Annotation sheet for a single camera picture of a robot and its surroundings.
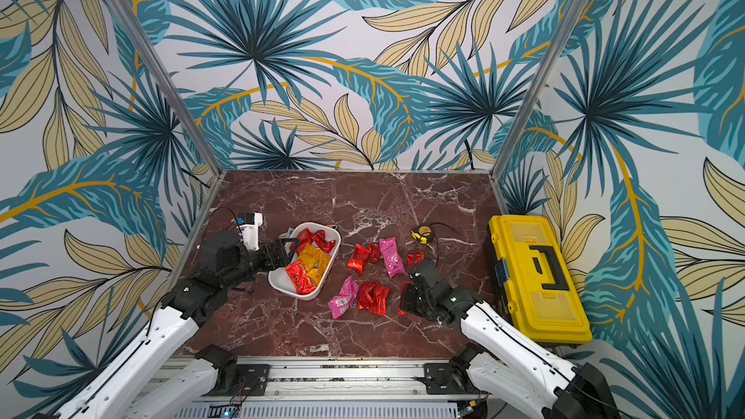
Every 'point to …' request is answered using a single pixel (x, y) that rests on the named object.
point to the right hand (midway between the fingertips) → (400, 300)
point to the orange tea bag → (315, 262)
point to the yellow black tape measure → (422, 234)
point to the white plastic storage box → (280, 281)
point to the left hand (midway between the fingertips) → (287, 247)
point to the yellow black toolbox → (530, 282)
